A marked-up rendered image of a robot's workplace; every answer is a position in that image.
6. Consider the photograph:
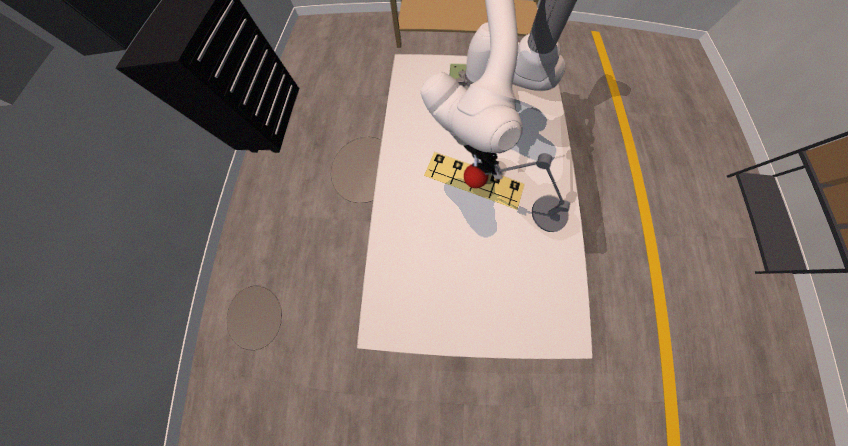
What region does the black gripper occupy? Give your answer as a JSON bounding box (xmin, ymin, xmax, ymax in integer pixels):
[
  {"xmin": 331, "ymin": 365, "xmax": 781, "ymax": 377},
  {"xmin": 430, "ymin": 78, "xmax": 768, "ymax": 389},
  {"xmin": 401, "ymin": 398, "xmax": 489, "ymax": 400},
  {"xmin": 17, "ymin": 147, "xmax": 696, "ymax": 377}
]
[{"xmin": 464, "ymin": 145, "xmax": 504, "ymax": 179}]

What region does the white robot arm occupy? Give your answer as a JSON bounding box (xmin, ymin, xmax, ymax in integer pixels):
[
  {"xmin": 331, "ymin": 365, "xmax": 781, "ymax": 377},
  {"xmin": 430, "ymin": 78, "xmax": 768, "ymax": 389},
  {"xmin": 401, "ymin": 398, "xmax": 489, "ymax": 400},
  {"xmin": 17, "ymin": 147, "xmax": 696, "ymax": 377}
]
[{"xmin": 421, "ymin": 0, "xmax": 577, "ymax": 153}]

